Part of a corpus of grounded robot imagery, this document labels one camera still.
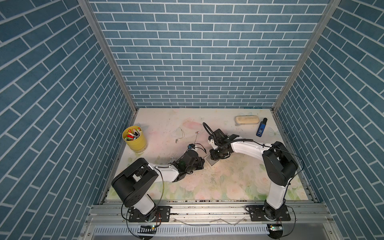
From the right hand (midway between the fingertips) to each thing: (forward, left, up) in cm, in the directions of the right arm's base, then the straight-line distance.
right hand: (213, 157), depth 92 cm
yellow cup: (+2, +47, +6) cm, 47 cm away
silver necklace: (+12, +25, -1) cm, 28 cm away
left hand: (-5, +3, +2) cm, 6 cm away
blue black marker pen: (+25, -33, +2) cm, 42 cm away
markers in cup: (+6, +50, +10) cm, 52 cm away
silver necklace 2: (+19, +12, 0) cm, 22 cm away
